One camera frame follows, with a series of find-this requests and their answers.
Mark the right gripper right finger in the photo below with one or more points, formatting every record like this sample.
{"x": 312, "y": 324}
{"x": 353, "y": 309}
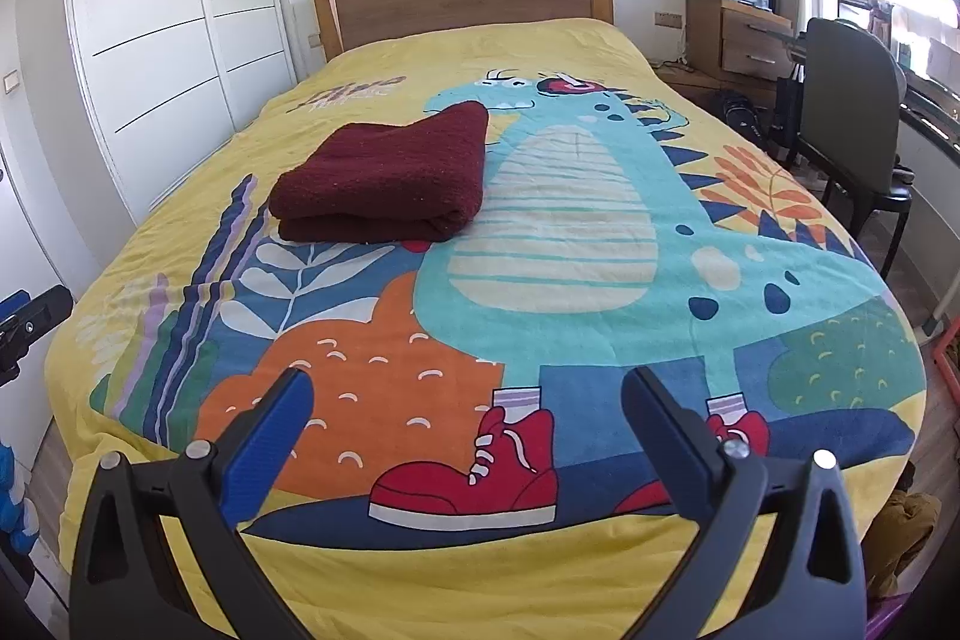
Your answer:
{"x": 810, "y": 579}

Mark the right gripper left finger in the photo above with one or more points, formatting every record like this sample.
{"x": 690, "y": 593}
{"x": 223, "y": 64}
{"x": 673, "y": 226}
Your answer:
{"x": 125, "y": 582}

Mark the maroon knit sweater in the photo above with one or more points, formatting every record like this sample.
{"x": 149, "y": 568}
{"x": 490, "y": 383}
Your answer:
{"x": 378, "y": 183}

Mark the pink plastic box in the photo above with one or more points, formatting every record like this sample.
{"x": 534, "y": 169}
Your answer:
{"x": 881, "y": 614}

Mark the mustard cloth on floor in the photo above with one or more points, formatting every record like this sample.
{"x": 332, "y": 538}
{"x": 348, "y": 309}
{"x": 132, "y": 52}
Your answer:
{"x": 897, "y": 535}

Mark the yellow dinosaur bedspread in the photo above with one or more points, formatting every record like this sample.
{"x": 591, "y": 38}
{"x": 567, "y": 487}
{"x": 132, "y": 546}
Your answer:
{"x": 467, "y": 470}

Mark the white wardrobe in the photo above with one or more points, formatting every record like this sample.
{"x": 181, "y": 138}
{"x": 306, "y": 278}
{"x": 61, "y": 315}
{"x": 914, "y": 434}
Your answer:
{"x": 168, "y": 82}

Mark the black bag on floor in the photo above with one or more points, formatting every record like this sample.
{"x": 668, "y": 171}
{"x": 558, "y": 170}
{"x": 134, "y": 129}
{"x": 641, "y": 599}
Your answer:
{"x": 735, "y": 110}

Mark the dark green chair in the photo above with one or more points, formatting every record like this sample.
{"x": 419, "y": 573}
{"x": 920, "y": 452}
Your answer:
{"x": 849, "y": 119}

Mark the wooden nightstand drawers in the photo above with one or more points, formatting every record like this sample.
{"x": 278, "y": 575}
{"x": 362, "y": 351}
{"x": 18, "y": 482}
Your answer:
{"x": 724, "y": 37}

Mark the orange frame stand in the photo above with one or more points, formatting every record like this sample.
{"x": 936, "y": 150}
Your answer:
{"x": 945, "y": 356}

